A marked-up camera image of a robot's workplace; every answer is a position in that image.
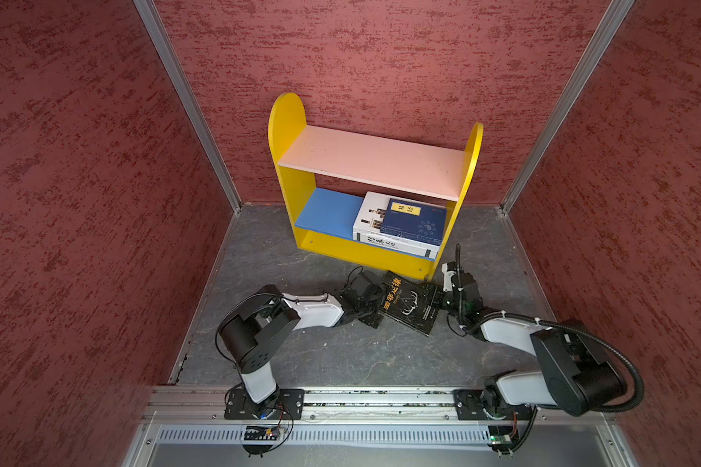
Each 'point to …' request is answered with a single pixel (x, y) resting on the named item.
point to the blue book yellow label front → (416, 221)
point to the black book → (412, 302)
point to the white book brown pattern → (371, 217)
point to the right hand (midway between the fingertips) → (423, 294)
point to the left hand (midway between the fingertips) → (393, 304)
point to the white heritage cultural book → (396, 242)
